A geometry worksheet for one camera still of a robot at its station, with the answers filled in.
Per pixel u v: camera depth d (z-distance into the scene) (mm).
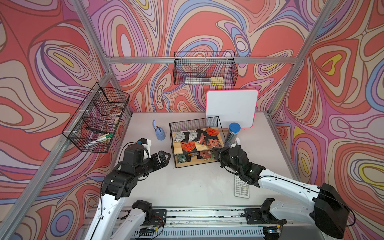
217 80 864
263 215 653
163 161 591
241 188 820
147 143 617
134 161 471
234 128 847
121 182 428
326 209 395
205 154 933
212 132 863
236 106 959
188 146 804
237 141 984
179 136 843
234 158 594
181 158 931
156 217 722
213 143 806
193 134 855
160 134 989
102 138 715
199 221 731
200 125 1034
